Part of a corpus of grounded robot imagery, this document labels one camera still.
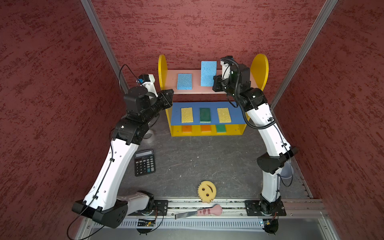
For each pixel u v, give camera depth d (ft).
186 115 3.12
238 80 1.62
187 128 3.37
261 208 2.21
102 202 1.19
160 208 2.40
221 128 3.38
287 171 2.73
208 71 2.29
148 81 1.71
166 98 1.70
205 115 3.11
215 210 2.39
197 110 3.23
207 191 2.55
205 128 3.47
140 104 1.41
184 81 2.44
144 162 2.87
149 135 3.25
